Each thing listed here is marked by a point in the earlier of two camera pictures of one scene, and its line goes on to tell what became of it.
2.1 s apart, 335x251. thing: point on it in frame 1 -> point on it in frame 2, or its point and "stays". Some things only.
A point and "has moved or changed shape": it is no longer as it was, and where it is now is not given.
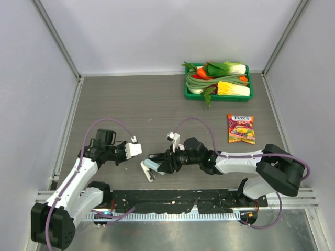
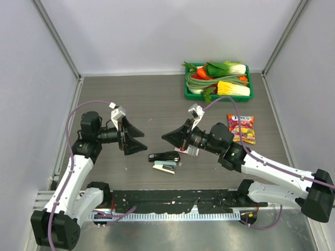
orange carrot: [201, 72] stays
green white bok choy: [225, 68] stays
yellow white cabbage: [226, 88] stays
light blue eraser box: [147, 164] has moved or changed shape
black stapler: [159, 157] stays
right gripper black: [174, 156] -> [179, 137]
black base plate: [175, 201] stays
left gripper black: [124, 158] -> [130, 145]
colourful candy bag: [241, 127] stays
